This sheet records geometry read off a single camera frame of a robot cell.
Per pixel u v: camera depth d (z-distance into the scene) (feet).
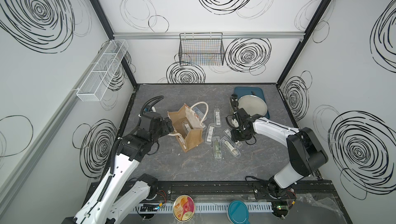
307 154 1.48
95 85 2.84
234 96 3.35
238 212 2.06
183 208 2.19
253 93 3.78
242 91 3.79
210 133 3.00
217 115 3.29
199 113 3.35
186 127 3.08
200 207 2.31
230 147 2.84
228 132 3.00
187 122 3.17
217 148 2.83
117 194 1.42
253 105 3.56
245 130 2.19
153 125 1.73
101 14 2.67
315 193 2.42
